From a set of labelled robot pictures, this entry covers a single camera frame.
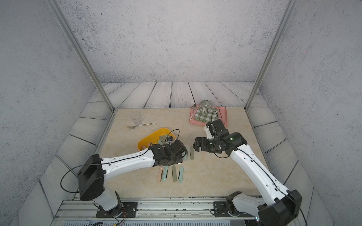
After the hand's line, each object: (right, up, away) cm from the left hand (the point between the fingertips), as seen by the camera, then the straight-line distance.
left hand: (182, 160), depth 81 cm
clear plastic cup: (-35, +24, +29) cm, 52 cm away
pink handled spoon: (+9, +34, +41) cm, 54 cm away
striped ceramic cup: (+18, +33, +37) cm, 53 cm away
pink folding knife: (-14, -10, +4) cm, 17 cm away
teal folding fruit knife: (-10, -8, +6) cm, 14 cm away
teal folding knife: (-1, -10, +4) cm, 11 cm away
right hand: (+10, +9, -7) cm, 15 cm away
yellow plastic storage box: (-21, +10, +18) cm, 29 cm away
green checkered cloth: (+23, +26, +35) cm, 49 cm away
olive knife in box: (-15, +9, +21) cm, 27 cm away
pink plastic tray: (+9, +21, +31) cm, 38 cm away
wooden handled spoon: (-38, +17, +27) cm, 50 cm away
